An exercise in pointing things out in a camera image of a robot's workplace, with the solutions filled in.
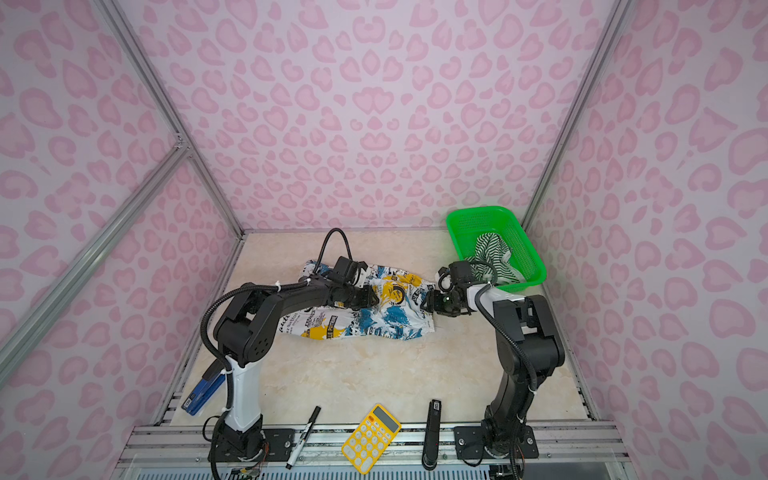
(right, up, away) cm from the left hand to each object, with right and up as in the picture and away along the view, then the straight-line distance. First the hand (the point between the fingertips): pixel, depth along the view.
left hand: (378, 299), depth 98 cm
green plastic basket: (+33, +26, +18) cm, 46 cm away
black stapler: (+15, -28, -25) cm, 41 cm away
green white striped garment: (+38, +12, +2) cm, 40 cm away
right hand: (+17, -2, -3) cm, 18 cm away
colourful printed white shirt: (+6, -4, -5) cm, 9 cm away
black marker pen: (-17, -30, -25) cm, 42 cm away
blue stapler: (-45, -20, -16) cm, 52 cm away
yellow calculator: (0, -30, -25) cm, 39 cm away
